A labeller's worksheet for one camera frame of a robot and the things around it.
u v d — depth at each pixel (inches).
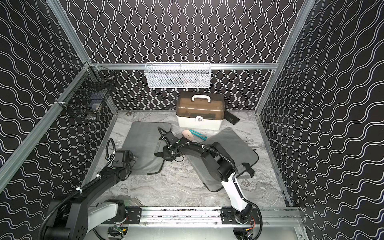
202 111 36.8
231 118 44.6
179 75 49.4
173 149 28.0
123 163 27.3
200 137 41.4
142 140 39.3
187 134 40.8
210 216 30.1
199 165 35.8
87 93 36.9
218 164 21.4
